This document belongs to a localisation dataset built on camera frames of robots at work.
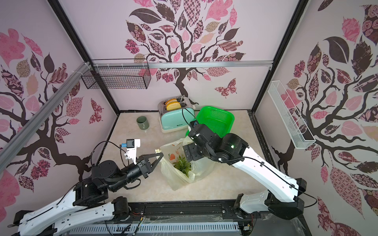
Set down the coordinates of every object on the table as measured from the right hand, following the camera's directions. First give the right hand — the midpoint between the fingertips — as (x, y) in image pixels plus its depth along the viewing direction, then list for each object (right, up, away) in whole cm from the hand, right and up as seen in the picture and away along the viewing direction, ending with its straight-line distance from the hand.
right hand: (195, 149), depth 64 cm
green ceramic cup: (-38, +12, +41) cm, 57 cm away
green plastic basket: (+21, +15, +53) cm, 59 cm away
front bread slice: (-15, +24, +34) cm, 44 cm away
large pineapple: (-6, -9, +8) cm, 13 cm away
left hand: (-13, -3, -7) cm, 15 cm away
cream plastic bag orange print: (+3, -12, +9) cm, 15 cm away
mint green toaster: (-13, +14, +35) cm, 39 cm away
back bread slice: (-17, +28, +36) cm, 49 cm away
